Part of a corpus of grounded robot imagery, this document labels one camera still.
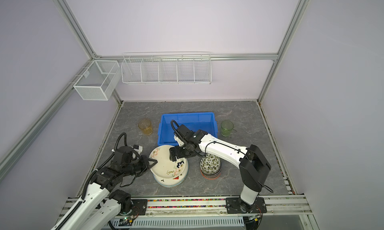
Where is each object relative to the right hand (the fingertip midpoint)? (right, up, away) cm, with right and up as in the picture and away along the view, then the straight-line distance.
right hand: (177, 158), depth 79 cm
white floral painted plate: (-6, -4, -3) cm, 8 cm away
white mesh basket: (-55, +46, +20) cm, 74 cm away
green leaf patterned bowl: (+18, -4, +1) cm, 19 cm away
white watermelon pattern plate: (-1, -13, 0) cm, 13 cm away
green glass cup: (+31, +15, +19) cm, 39 cm away
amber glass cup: (-25, +16, +23) cm, 37 cm away
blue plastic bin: (+9, +18, +29) cm, 36 cm away
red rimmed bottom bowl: (+18, -9, -3) cm, 20 cm away
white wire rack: (-10, +54, +19) cm, 59 cm away
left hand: (-10, -2, -4) cm, 11 cm away
